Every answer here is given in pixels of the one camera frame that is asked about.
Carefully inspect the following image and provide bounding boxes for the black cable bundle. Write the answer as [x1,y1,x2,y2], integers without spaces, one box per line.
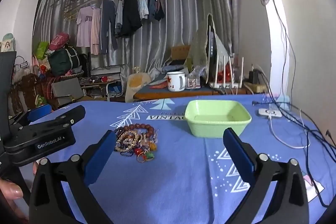
[251,0,336,209]

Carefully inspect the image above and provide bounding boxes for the white charger puck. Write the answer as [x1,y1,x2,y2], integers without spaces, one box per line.
[258,108,282,118]

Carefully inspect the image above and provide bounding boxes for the white wifi router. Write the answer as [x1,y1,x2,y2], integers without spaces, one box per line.
[209,55,244,90]

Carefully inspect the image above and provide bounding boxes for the clear plastic packet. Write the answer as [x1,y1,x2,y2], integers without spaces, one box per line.
[186,65,208,90]

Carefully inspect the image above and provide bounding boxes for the grey curtain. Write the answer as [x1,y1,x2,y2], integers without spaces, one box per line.
[32,0,236,75]

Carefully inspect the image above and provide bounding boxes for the dark green duffel bag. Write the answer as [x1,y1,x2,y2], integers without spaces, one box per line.
[48,47,80,77]

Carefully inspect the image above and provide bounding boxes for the black power adapter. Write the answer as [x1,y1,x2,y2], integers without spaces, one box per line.
[248,69,260,85]

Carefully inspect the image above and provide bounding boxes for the white enamel star mug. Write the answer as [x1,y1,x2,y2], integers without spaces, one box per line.
[167,72,186,92]

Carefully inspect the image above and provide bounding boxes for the wooden side desk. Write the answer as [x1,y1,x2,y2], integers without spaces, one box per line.
[133,85,252,101]

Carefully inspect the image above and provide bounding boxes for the cloth covered monitor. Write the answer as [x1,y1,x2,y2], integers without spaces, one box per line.
[185,14,228,83]

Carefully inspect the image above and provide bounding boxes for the pink t-shirt on hanger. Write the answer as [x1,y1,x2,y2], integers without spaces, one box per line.
[76,6,101,55]

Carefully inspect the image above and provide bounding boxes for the person's left hand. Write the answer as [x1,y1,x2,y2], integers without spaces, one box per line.
[0,160,40,222]

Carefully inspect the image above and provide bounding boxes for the pile of mixed jewelry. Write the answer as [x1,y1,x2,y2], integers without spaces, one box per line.
[114,123,158,163]

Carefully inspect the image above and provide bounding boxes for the cardboard box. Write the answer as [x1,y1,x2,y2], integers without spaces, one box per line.
[171,45,190,60]

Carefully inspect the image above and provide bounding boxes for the white charging cable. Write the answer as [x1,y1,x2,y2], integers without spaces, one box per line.
[268,116,312,150]

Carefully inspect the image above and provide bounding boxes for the green plastic tray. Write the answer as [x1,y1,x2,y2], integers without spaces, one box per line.
[184,100,252,138]

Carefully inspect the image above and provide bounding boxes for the blue printed tablecloth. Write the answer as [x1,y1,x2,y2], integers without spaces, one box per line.
[49,95,335,223]

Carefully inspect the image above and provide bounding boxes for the beige bag on floor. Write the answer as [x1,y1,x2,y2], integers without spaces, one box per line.
[125,72,151,103]

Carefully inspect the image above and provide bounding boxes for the blue jeans on hanger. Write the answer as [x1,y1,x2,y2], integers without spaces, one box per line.
[100,0,118,54]

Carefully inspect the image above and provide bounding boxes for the black jacket on hanger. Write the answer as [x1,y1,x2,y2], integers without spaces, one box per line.
[120,0,142,37]

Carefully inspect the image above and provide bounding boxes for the grey box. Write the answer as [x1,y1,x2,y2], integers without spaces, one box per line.
[51,78,84,106]

